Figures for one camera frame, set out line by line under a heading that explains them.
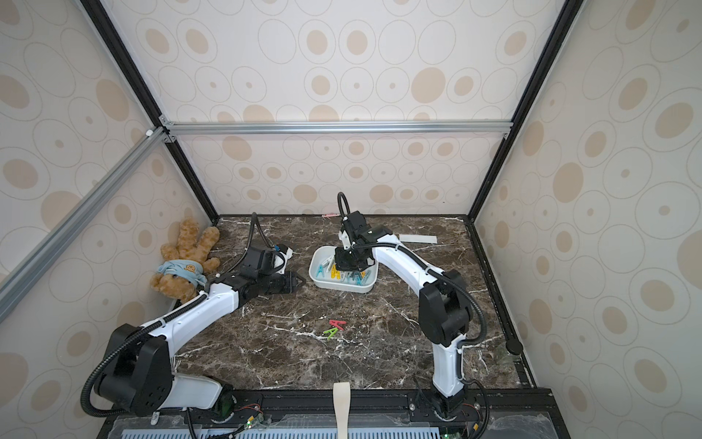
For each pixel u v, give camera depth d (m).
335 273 1.00
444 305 0.51
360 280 1.00
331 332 0.87
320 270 1.01
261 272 0.68
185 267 0.92
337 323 0.89
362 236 0.66
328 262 1.03
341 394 0.76
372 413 0.73
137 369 0.42
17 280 0.51
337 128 0.91
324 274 1.00
